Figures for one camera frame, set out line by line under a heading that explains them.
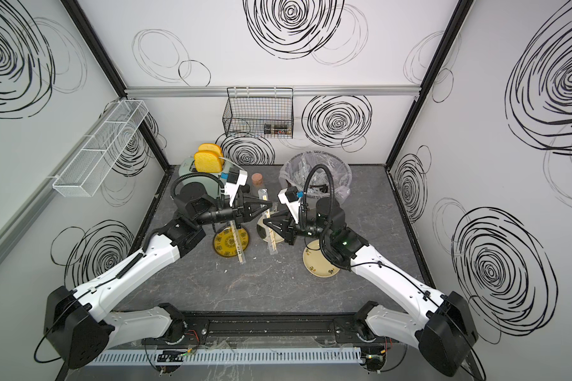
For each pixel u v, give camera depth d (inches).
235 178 22.3
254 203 23.6
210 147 37.9
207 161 37.7
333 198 19.0
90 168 28.9
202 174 20.1
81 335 14.8
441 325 15.2
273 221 25.9
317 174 36.9
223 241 36.8
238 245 35.8
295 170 35.2
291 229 23.1
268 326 29.8
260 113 48.8
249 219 24.2
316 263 35.0
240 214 22.5
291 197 23.1
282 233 24.4
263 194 24.0
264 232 37.2
